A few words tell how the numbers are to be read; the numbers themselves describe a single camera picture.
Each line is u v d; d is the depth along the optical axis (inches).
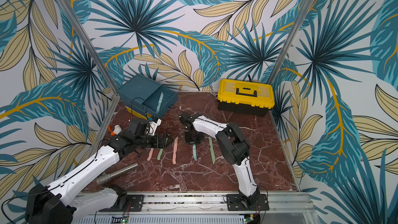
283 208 29.9
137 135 23.9
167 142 27.1
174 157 34.4
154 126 28.0
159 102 36.5
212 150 35.6
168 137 37.2
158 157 34.4
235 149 20.7
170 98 37.7
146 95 34.6
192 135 31.4
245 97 37.1
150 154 34.6
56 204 14.7
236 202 29.0
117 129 37.2
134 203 29.0
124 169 31.9
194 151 35.4
